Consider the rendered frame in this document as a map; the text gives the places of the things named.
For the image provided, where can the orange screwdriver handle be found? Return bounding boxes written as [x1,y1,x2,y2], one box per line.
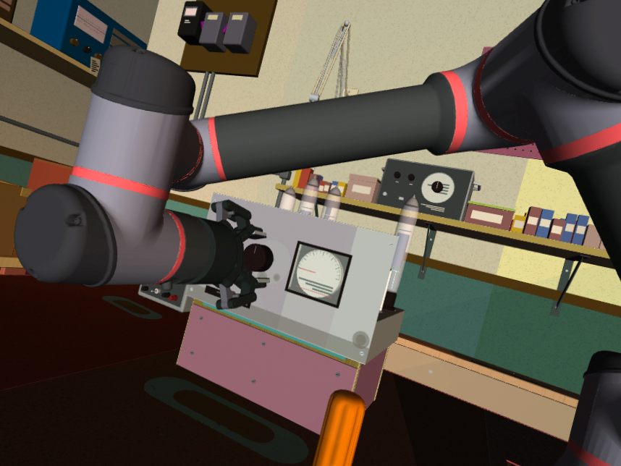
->
[312,389,366,466]

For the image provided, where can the white tuning dial window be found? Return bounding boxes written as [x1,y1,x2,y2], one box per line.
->
[284,240,354,308]

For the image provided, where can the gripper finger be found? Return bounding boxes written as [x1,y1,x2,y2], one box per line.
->
[206,270,271,311]
[210,199,267,240]

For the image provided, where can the brown cardboard box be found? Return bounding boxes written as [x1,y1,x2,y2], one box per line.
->
[0,180,34,271]

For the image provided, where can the white hanging cord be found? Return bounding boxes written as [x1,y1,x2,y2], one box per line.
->
[308,20,361,103]

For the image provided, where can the orange box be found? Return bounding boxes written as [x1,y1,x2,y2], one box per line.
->
[26,157,75,191]

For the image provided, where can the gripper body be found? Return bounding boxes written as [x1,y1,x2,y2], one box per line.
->
[167,216,246,288]

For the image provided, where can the grey conduit pipes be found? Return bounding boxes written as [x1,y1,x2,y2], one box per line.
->
[193,70,217,121]

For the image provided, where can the pink cardboard box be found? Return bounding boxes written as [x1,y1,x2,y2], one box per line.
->
[346,173,381,203]

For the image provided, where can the tall clear vacuum tube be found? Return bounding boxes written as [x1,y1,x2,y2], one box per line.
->
[385,194,421,314]

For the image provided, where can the grey wall pipe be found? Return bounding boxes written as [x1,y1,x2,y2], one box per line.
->
[0,115,82,148]

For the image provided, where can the wooden wall shelf with brackets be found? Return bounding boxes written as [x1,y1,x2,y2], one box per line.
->
[275,182,613,317]

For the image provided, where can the grey small control box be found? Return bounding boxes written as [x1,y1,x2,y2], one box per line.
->
[138,282,193,313]

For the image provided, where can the dark grey dial instrument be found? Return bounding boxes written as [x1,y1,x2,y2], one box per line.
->
[377,158,482,222]

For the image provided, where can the grey electric meter box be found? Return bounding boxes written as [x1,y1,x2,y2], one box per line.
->
[222,11,258,55]
[198,11,229,54]

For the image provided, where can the dark round tuning knob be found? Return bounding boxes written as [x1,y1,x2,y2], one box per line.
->
[242,244,276,273]

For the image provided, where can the brown wall board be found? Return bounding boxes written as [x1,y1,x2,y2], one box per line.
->
[179,0,279,78]

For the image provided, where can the grey radio chassis panel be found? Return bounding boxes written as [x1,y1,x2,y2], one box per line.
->
[191,191,406,365]

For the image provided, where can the black electric meter box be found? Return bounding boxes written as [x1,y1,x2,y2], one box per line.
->
[177,1,211,46]

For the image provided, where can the maroon pegboard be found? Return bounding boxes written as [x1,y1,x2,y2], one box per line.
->
[474,46,543,159]

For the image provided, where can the blue test instrument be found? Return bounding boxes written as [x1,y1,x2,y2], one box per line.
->
[30,0,149,69]

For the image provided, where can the wooden high shelf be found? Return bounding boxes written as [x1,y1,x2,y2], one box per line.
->
[0,16,99,89]

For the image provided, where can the pink wooden base box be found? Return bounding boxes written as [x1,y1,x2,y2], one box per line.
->
[175,300,406,435]

